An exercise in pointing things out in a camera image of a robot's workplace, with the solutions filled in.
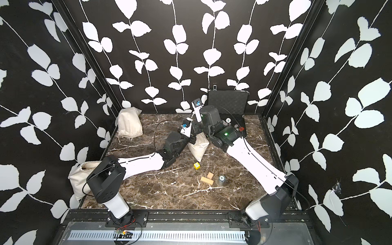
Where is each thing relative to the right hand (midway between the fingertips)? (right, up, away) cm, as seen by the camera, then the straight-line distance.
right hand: (196, 112), depth 71 cm
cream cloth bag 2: (-51, -4, +39) cm, 64 cm away
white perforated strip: (-15, -58, -1) cm, 60 cm away
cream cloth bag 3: (-60, -33, +4) cm, 68 cm away
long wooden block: (+6, -38, +15) cm, 41 cm away
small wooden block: (+8, -35, +17) cm, 40 cm away
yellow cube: (0, -30, +19) cm, 36 cm away
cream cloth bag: (+1, -20, +19) cm, 28 cm away
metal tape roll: (+14, -35, +11) cm, 39 cm away
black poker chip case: (+26, +9, +40) cm, 48 cm away
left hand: (-1, -5, +11) cm, 12 cm away
